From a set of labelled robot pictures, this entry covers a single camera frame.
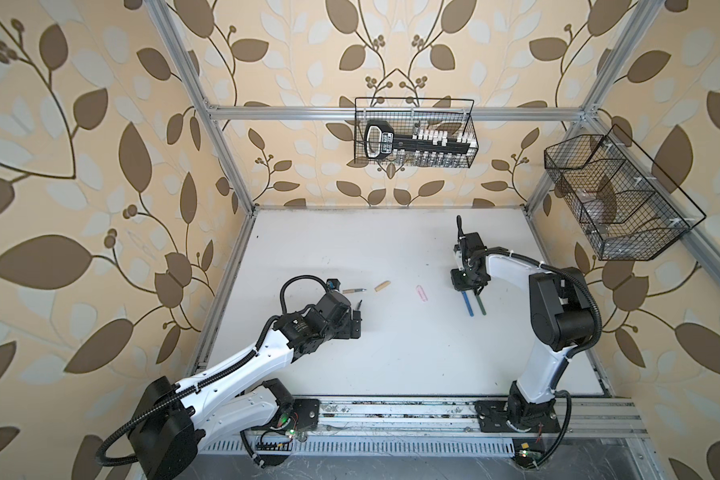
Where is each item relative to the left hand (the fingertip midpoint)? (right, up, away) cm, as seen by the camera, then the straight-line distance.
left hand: (350, 318), depth 81 cm
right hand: (+36, +6, +17) cm, 40 cm away
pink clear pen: (+2, +1, +13) cm, 13 cm away
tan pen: (-1, +4, +17) cm, 18 cm away
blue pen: (+37, 0, +13) cm, 39 cm away
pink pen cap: (+22, +4, +15) cm, 27 cm away
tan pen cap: (+9, +6, +18) cm, 21 cm away
